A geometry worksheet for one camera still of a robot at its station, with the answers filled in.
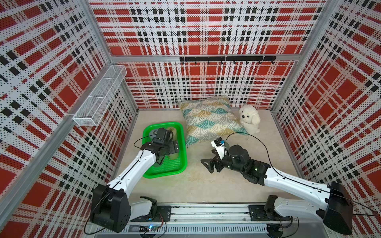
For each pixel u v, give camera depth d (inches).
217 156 25.3
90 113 27.2
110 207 15.6
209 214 29.5
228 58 34.9
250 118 36.5
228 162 24.7
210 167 25.1
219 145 24.7
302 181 18.4
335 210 15.1
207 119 36.8
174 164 35.8
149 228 27.3
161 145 24.8
